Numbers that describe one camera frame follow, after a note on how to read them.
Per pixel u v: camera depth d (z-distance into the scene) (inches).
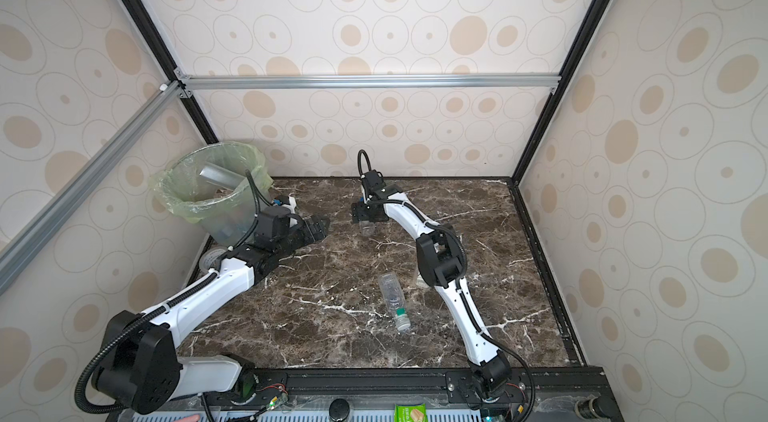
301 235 29.4
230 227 35.6
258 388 28.7
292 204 30.4
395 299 34.7
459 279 25.0
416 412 27.1
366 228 40.0
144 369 15.9
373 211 36.3
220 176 37.4
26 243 20.6
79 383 14.8
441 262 25.5
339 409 24.7
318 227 29.9
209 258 37.3
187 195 35.2
